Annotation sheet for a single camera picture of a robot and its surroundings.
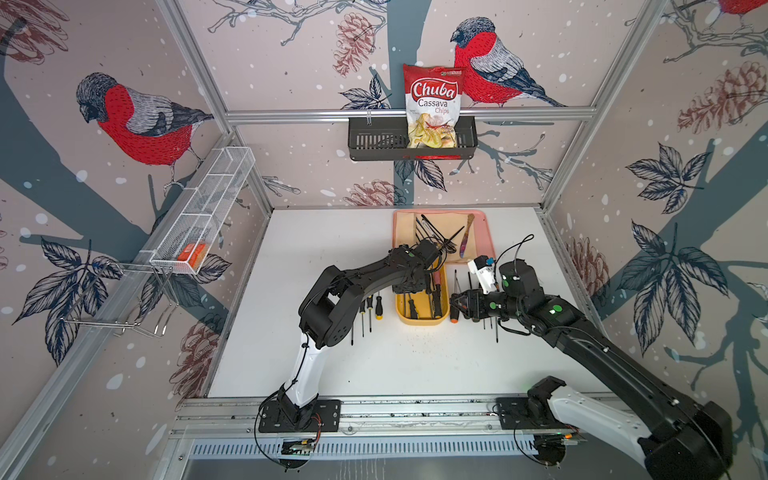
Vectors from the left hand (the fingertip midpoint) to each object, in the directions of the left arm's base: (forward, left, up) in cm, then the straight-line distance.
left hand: (418, 281), depth 95 cm
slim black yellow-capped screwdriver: (-8, +13, -3) cm, 15 cm away
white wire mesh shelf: (+5, +58, +27) cm, 64 cm away
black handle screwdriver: (-9, +2, -2) cm, 10 cm away
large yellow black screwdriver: (-5, +16, -3) cm, 17 cm away
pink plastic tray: (+20, -27, -3) cm, 33 cm away
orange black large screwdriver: (-18, -23, -4) cm, 29 cm away
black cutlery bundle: (+26, -4, -3) cm, 26 cm away
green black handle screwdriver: (-19, +20, -3) cm, 28 cm away
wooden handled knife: (+16, -18, -3) cm, 24 cm away
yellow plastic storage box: (-8, -3, -3) cm, 9 cm away
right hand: (-13, -8, +14) cm, 20 cm away
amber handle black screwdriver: (-12, -11, +21) cm, 26 cm away
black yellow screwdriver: (-9, +18, -4) cm, 20 cm away
